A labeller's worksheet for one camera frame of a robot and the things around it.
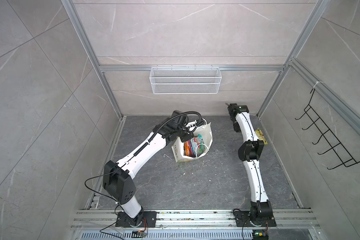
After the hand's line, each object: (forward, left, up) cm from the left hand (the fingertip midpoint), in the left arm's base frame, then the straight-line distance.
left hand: (192, 125), depth 80 cm
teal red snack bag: (-5, -4, -14) cm, 16 cm away
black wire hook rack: (-22, -61, +7) cm, 65 cm away
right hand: (+11, -39, -17) cm, 44 cm away
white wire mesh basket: (+38, +2, +4) cm, 38 cm away
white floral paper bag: (-11, +8, -4) cm, 14 cm away
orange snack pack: (-6, +3, -13) cm, 15 cm away
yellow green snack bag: (+6, -49, -20) cm, 54 cm away
